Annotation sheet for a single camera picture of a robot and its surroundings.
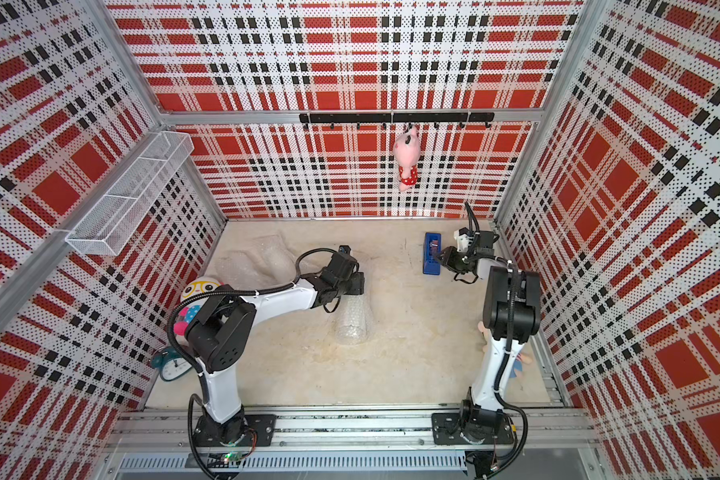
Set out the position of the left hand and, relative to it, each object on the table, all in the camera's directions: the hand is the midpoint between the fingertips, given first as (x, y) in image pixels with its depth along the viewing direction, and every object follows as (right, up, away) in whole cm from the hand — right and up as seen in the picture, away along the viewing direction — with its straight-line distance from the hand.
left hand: (360, 279), depth 96 cm
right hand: (+27, +8, +5) cm, 29 cm away
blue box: (+25, +10, +9) cm, 28 cm away
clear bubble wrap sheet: (-2, -12, -12) cm, 17 cm away
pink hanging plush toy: (+15, +41, -6) cm, 44 cm away
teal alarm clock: (-50, -21, -17) cm, 57 cm away
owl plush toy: (-53, -10, -6) cm, 54 cm away
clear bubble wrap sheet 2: (-30, +7, +7) cm, 31 cm away
